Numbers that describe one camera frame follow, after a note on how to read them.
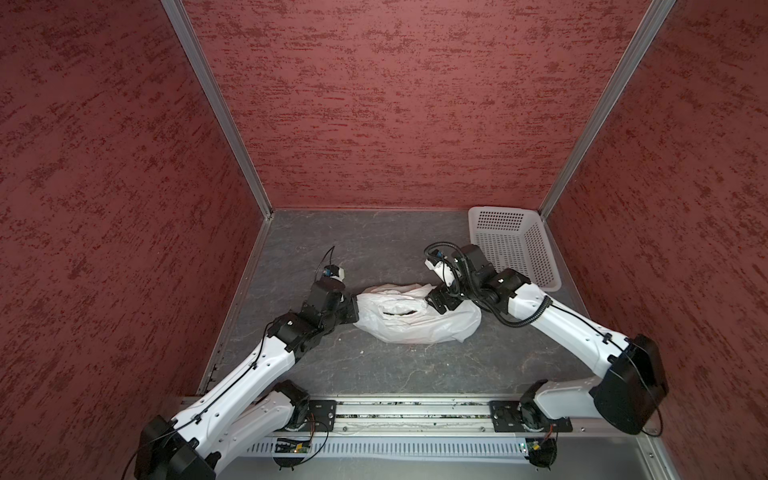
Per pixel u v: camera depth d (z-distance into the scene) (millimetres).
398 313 815
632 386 400
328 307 598
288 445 726
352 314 694
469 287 605
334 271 696
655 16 713
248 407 466
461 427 737
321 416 743
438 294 715
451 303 712
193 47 759
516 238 1131
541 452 705
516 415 734
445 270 712
